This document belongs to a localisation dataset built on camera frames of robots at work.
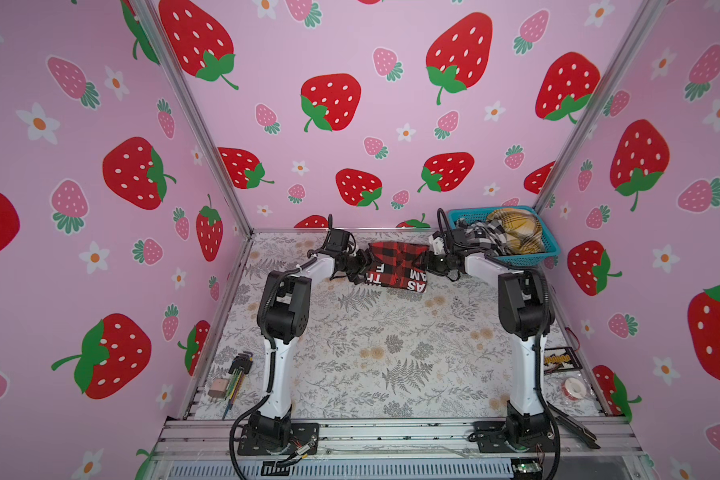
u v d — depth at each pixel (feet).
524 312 1.93
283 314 1.95
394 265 3.37
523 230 3.52
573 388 2.64
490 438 2.40
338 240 2.83
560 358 2.82
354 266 3.03
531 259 3.43
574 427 2.45
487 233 3.53
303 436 2.45
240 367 2.75
